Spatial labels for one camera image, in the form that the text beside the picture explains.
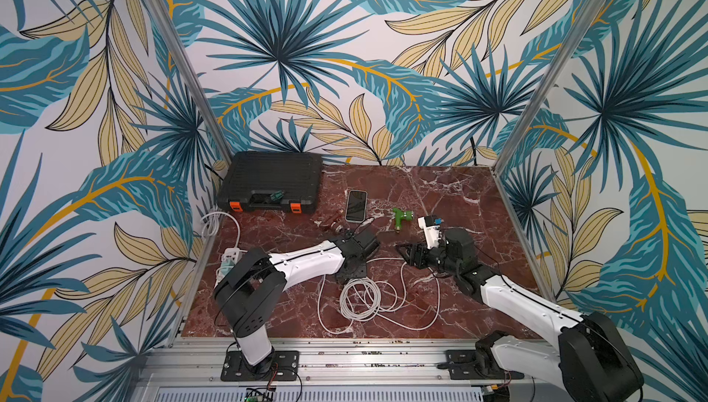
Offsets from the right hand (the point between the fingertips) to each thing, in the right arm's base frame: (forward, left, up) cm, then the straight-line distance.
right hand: (388, 256), depth 80 cm
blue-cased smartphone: (+27, +9, -11) cm, 30 cm away
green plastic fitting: (+22, -8, -11) cm, 26 cm away
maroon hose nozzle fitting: (+22, +18, -12) cm, 31 cm away
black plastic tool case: (+37, +41, -7) cm, 56 cm away
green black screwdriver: (+26, +36, -2) cm, 45 cm away
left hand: (0, +10, -10) cm, 14 cm away
